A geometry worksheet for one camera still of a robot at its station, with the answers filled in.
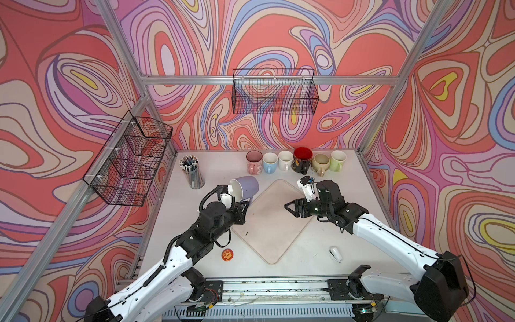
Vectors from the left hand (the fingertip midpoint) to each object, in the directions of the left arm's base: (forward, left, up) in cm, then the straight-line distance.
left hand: (250, 201), depth 74 cm
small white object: (-13, -35, -19) cm, 42 cm away
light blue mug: (+34, -9, -14) cm, 38 cm away
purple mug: (+5, +2, +2) cm, 6 cm away
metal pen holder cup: (+23, +29, -5) cm, 37 cm away
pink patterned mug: (+30, -1, -11) cm, 32 cm away
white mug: (+33, -17, -13) cm, 39 cm away
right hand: (0, -17, -7) cm, 18 cm away
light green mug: (+33, -45, -13) cm, 57 cm away
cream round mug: (+32, -36, -14) cm, 50 cm away
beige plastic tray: (-1, -8, -22) cm, 23 cm away
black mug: (+32, -26, -12) cm, 42 cm away
